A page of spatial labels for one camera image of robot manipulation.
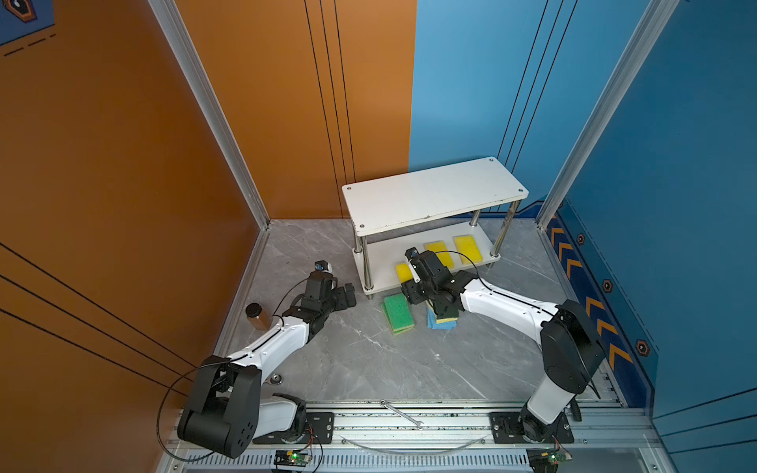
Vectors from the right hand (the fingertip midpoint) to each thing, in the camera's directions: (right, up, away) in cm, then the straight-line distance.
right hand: (410, 285), depth 89 cm
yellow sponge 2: (+9, +9, -10) cm, 16 cm away
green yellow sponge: (-3, -9, +1) cm, 10 cm away
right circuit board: (+31, -39, -19) cm, 54 cm away
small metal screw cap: (-37, -24, -9) cm, 45 cm away
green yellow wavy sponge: (+10, -8, -4) cm, 14 cm away
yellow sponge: (+21, +11, +13) cm, 27 cm away
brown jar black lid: (-45, -8, -4) cm, 46 cm away
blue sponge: (+7, -11, 0) cm, 13 cm away
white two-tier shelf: (+12, +21, -12) cm, 27 cm away
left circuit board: (-30, -40, -18) cm, 53 cm away
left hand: (-21, -1, +1) cm, 21 cm away
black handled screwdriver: (+42, -31, -13) cm, 54 cm away
